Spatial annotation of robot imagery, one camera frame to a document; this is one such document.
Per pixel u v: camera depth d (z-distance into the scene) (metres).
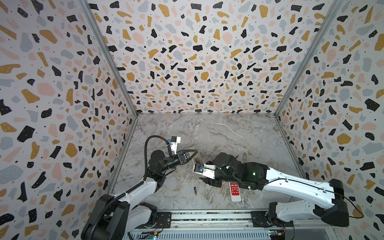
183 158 0.68
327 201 0.40
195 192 0.83
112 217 0.40
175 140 0.72
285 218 0.61
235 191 0.82
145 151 0.63
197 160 0.73
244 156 0.97
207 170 0.55
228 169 0.47
